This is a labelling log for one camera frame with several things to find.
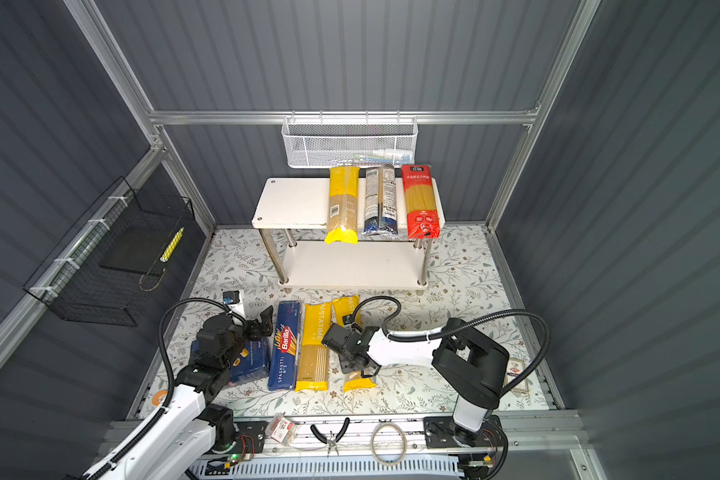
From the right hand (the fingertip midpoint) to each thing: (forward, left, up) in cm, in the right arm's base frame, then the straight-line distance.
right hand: (353, 362), depth 87 cm
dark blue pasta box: (-3, +27, +8) cm, 28 cm away
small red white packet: (-18, +17, +3) cm, 25 cm away
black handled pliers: (-20, +5, +1) cm, 21 cm away
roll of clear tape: (-20, -9, 0) cm, 22 cm away
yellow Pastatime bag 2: (+17, +4, +2) cm, 17 cm away
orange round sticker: (-10, +53, +1) cm, 54 cm away
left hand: (+10, +27, +15) cm, 32 cm away
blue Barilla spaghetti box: (-3, +19, +4) cm, 20 cm away
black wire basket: (+9, +60, +33) cm, 69 cm away
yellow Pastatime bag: (-3, +11, +3) cm, 12 cm away
